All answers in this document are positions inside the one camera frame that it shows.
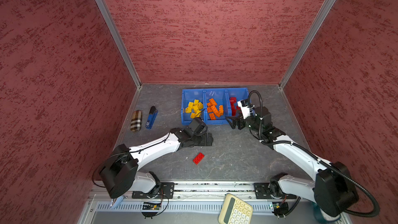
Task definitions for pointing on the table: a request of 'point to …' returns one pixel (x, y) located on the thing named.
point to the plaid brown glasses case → (136, 121)
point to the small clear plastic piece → (115, 202)
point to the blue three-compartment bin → (221, 96)
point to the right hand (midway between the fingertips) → (230, 117)
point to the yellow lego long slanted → (193, 115)
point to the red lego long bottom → (198, 158)
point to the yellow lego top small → (196, 101)
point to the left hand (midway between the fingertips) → (205, 143)
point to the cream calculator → (235, 210)
